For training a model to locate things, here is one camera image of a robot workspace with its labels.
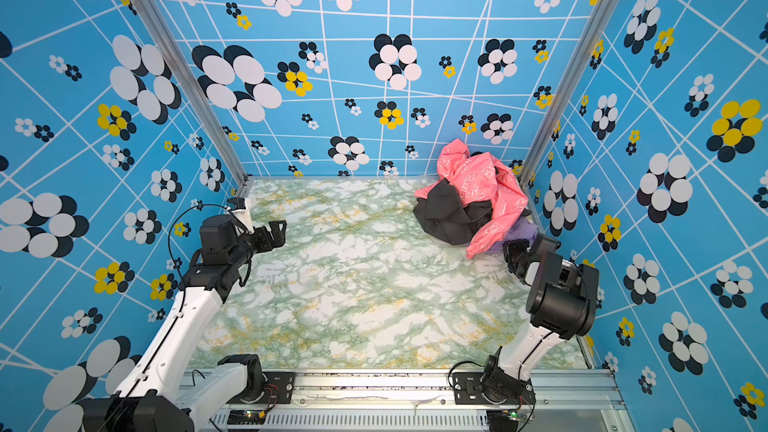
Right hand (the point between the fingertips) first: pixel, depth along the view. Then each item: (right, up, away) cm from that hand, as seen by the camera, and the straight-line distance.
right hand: (506, 240), depth 98 cm
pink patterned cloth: (-9, +21, -2) cm, 23 cm away
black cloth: (-21, +9, +4) cm, 23 cm away
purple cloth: (+5, +3, -1) cm, 6 cm away
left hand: (-71, +7, -18) cm, 73 cm away
